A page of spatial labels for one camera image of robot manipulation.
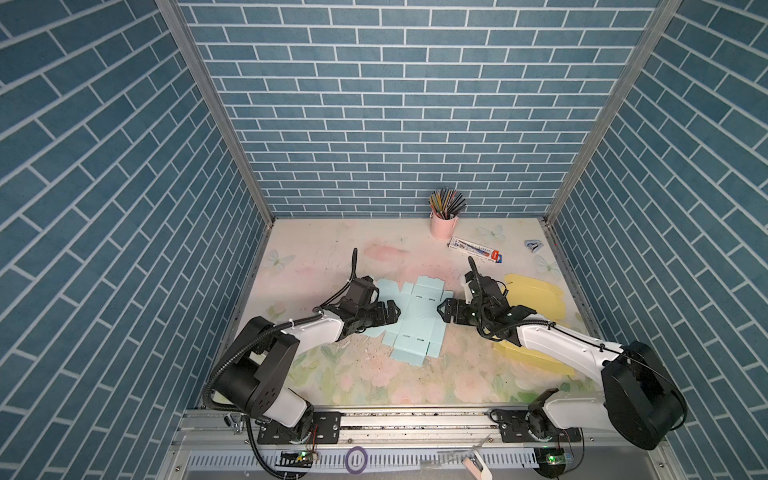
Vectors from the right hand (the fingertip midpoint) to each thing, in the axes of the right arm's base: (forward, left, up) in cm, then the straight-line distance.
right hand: (445, 306), depth 87 cm
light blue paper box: (-7, +8, -7) cm, 13 cm away
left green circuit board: (-39, +35, -9) cm, 53 cm away
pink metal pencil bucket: (+34, 0, -3) cm, 34 cm away
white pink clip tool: (-37, -7, -6) cm, 38 cm away
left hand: (-2, +16, -4) cm, 17 cm away
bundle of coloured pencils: (+41, -1, +4) cm, 42 cm away
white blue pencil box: (+30, -8, -7) cm, 32 cm away
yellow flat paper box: (+11, -36, -11) cm, 39 cm away
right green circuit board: (-34, -25, -9) cm, 44 cm away
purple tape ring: (-40, +20, -7) cm, 46 cm away
